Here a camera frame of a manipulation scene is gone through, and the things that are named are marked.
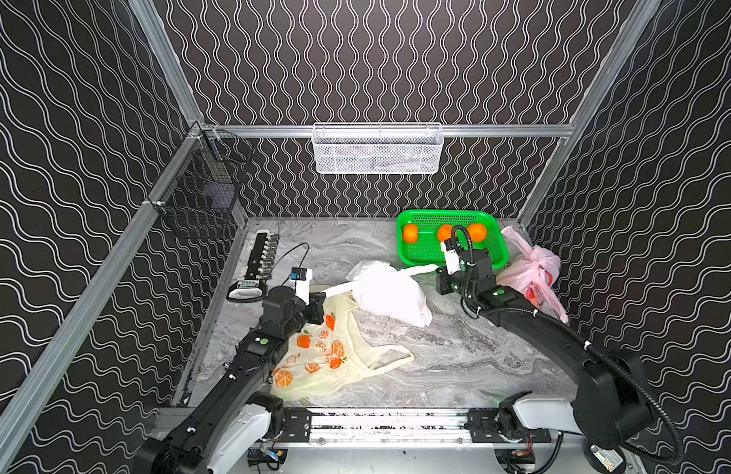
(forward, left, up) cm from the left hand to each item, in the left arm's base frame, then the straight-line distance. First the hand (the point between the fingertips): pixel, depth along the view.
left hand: (330, 293), depth 80 cm
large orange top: (+37, -49, -11) cm, 62 cm away
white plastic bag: (+4, -15, -4) cm, 16 cm away
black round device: (-31, -69, -14) cm, 77 cm away
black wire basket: (+28, +43, +9) cm, 53 cm away
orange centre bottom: (+41, -38, -17) cm, 58 cm away
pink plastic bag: (+11, -57, +1) cm, 58 cm away
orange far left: (+35, -24, -12) cm, 44 cm away
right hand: (+12, -31, -1) cm, 33 cm away
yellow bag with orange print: (-10, +1, -16) cm, 19 cm away
